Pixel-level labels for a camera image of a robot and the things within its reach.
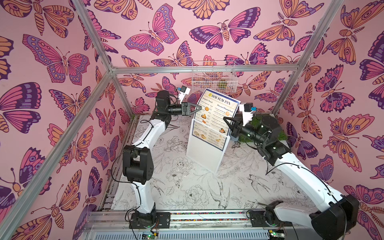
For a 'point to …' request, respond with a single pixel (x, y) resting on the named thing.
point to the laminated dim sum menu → (210, 125)
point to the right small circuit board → (277, 233)
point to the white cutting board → (204, 153)
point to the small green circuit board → (153, 236)
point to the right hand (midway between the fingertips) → (226, 116)
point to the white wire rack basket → (201, 81)
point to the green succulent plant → (222, 84)
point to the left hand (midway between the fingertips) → (202, 109)
